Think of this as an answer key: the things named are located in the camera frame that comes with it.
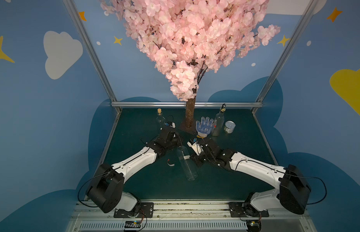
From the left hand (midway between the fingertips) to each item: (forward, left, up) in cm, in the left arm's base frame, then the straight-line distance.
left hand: (184, 136), depth 85 cm
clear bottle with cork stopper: (+10, +15, +2) cm, 18 cm away
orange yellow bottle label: (-11, -2, -6) cm, 13 cm away
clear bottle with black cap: (-11, +1, -1) cm, 11 cm away
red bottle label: (-8, +10, -16) cm, 20 cm away
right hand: (-10, -5, -5) cm, 12 cm away
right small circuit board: (-42, -37, -19) cm, 59 cm away
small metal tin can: (+17, -33, -12) cm, 39 cm away
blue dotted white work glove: (+19, -16, -18) cm, 30 cm away
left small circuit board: (-43, +26, -19) cm, 53 cm away
